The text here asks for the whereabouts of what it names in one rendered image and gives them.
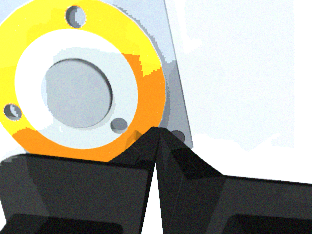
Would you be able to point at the yellow and orange round plate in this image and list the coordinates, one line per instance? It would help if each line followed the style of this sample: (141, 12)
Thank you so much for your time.
(39, 35)

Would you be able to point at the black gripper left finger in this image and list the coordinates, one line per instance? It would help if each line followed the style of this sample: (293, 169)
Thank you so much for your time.
(116, 191)

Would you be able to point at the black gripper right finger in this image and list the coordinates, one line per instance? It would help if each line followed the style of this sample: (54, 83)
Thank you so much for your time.
(196, 198)

